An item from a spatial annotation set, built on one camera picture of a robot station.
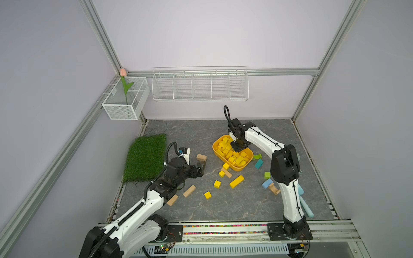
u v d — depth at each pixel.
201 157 0.98
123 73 0.89
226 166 0.93
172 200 0.82
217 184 0.87
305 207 0.79
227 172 0.93
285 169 0.57
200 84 0.99
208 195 0.85
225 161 0.93
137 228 0.48
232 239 0.74
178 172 0.62
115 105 0.75
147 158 0.98
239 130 0.72
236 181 0.90
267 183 0.86
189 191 0.86
